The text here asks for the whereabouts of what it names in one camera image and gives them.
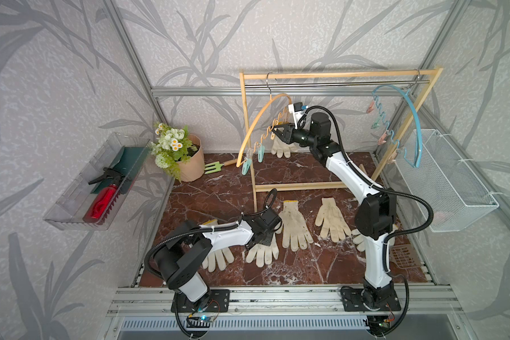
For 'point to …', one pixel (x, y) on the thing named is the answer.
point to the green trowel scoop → (123, 170)
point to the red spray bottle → (101, 207)
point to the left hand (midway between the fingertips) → (265, 237)
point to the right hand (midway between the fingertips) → (272, 127)
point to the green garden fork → (217, 166)
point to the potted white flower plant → (176, 149)
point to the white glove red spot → (263, 253)
